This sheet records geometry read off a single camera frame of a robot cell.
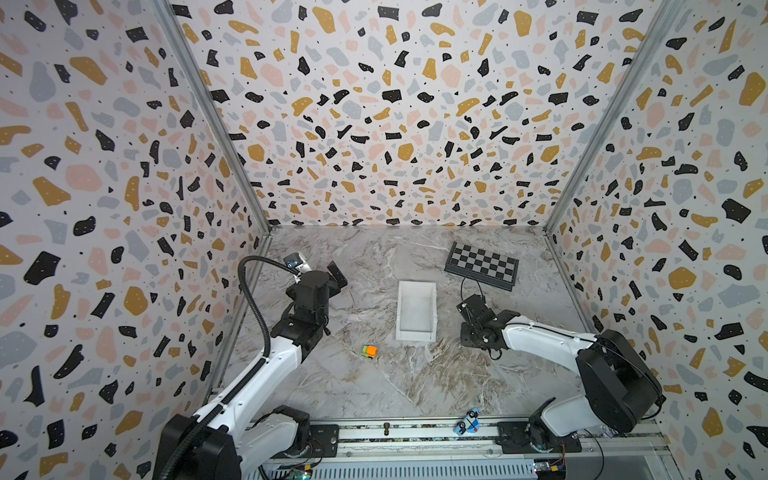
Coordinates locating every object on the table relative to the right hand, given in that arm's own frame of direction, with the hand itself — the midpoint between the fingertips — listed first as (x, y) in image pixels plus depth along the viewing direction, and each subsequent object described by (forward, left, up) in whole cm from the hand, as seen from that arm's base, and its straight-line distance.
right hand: (473, 336), depth 91 cm
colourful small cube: (-7, +31, +2) cm, 32 cm away
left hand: (+8, +41, +22) cm, 48 cm away
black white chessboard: (+26, -5, +2) cm, 27 cm away
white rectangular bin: (+8, +17, +1) cm, 19 cm away
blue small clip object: (-24, +4, 0) cm, 24 cm away
